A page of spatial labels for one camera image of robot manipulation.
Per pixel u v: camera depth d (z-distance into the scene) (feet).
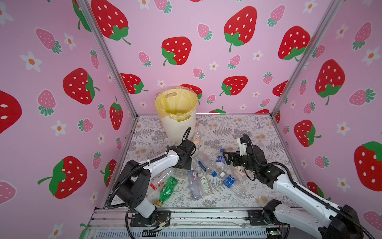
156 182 2.71
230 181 2.65
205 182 2.66
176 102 3.40
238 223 2.40
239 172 2.74
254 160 1.91
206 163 3.05
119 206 1.47
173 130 2.98
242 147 2.34
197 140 3.27
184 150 2.29
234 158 2.31
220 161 2.89
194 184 2.79
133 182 1.50
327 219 1.34
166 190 2.56
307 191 1.55
